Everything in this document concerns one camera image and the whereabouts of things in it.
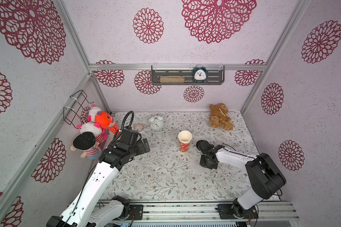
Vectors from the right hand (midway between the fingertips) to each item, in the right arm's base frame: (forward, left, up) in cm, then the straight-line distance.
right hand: (203, 163), depth 92 cm
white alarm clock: (+27, +32, +10) cm, 43 cm away
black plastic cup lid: (0, +3, +22) cm, 22 cm away
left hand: (-2, +36, +23) cm, 43 cm away
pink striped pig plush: (+12, +67, +12) cm, 70 cm away
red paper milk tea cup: (+12, +12, +13) cm, 21 cm away
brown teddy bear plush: (+35, -15, +7) cm, 39 cm away
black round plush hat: (0, +67, +25) cm, 72 cm away
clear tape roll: (+27, +47, +2) cm, 54 cm away
